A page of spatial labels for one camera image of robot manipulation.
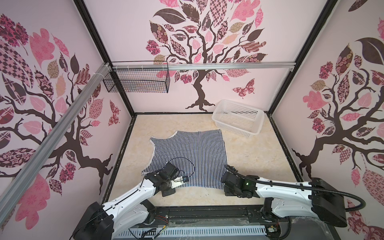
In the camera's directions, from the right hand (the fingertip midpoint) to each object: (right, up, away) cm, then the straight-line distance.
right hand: (224, 189), depth 82 cm
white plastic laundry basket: (+18, +42, +35) cm, 57 cm away
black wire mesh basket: (-63, +74, +40) cm, 105 cm away
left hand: (-32, +2, +1) cm, 32 cm away
